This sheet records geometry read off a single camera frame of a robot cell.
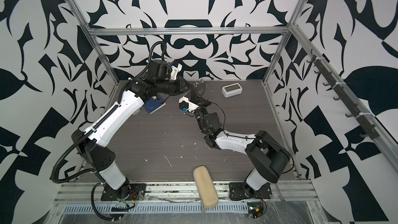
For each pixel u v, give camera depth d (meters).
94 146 0.42
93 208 0.68
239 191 0.74
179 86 0.63
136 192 0.73
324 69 0.65
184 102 0.62
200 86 0.74
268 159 0.45
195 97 0.69
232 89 1.09
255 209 0.71
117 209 0.73
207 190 0.73
